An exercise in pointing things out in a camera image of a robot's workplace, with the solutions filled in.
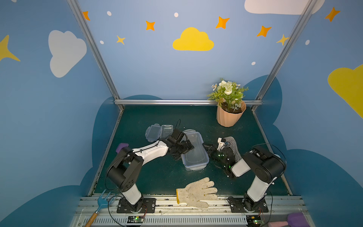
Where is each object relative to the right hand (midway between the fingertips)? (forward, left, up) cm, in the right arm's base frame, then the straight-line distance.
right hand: (204, 143), depth 89 cm
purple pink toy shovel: (-37, -46, -8) cm, 59 cm away
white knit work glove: (-28, +5, -8) cm, 29 cm away
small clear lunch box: (+15, +28, -9) cm, 33 cm away
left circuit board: (-42, +36, -9) cm, 55 cm away
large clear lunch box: (-8, +4, -6) cm, 10 cm away
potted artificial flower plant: (+30, -20, +5) cm, 37 cm away
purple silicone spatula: (-1, +57, -7) cm, 57 cm away
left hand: (-5, +7, -1) cm, 9 cm away
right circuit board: (-38, -26, -10) cm, 47 cm away
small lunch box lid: (+12, +37, -8) cm, 40 cm away
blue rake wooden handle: (-36, +54, -5) cm, 66 cm away
